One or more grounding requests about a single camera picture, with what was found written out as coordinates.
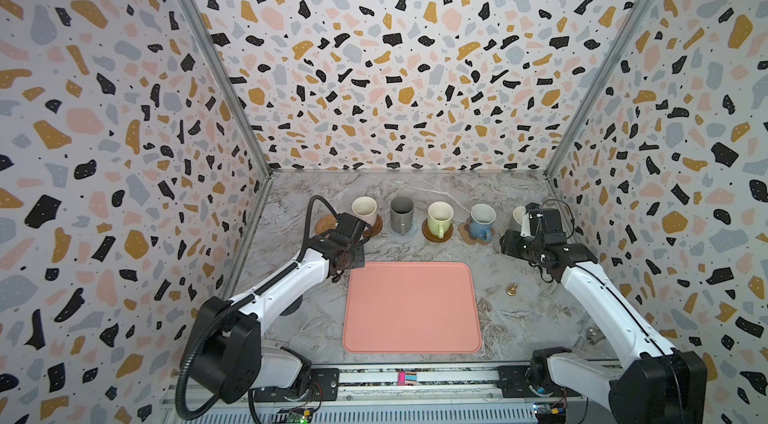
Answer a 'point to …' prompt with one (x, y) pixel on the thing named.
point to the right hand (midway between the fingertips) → (510, 234)
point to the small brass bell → (511, 290)
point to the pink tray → (412, 307)
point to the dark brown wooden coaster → (376, 228)
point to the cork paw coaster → (481, 231)
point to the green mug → (439, 218)
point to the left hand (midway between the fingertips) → (357, 250)
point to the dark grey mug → (401, 214)
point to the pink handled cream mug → (365, 208)
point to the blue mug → (481, 222)
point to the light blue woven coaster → (411, 232)
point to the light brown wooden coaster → (432, 237)
